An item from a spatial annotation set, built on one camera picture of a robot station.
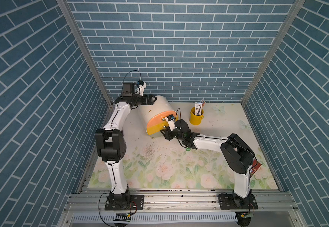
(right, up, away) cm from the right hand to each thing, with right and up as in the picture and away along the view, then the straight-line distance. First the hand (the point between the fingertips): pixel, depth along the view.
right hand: (164, 129), depth 91 cm
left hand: (-7, +20, 0) cm, 21 cm away
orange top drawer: (-2, +8, -7) cm, 11 cm away
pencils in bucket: (+27, +18, +7) cm, 33 cm away
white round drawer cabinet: (-10, +11, -6) cm, 16 cm away
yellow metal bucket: (+22, +6, +11) cm, 26 cm away
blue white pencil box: (+23, +13, +8) cm, 28 cm away
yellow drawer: (-7, 0, -3) cm, 7 cm away
